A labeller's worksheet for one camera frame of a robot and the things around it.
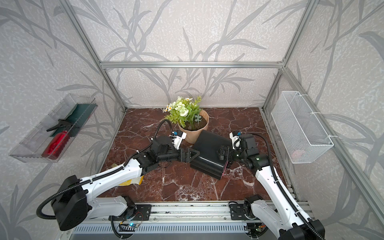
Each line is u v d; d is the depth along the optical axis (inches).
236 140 27.4
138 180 33.0
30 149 22.9
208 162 29.0
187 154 25.9
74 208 15.5
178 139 27.6
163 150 24.2
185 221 28.4
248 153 22.8
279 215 15.8
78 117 28.0
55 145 23.0
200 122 37.8
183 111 30.5
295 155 28.2
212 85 43.6
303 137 24.2
